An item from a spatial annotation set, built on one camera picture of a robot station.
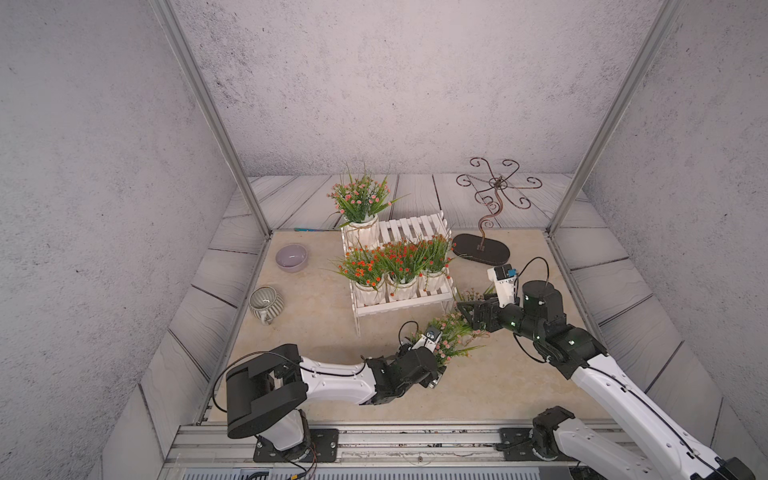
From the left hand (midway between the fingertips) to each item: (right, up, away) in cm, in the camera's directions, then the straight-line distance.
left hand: (436, 358), depth 81 cm
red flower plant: (-9, +25, -6) cm, 28 cm away
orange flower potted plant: (-18, +24, -6) cm, 31 cm away
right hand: (+8, +16, -7) cm, 20 cm away
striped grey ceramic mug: (-53, +12, +17) cm, 57 cm away
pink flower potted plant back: (+10, +16, +6) cm, 20 cm away
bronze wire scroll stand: (+23, +29, +33) cm, 50 cm away
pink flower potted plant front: (+5, +7, -3) cm, 9 cm away
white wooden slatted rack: (-4, +35, +3) cm, 36 cm away
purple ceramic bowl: (-49, +27, +28) cm, 62 cm away
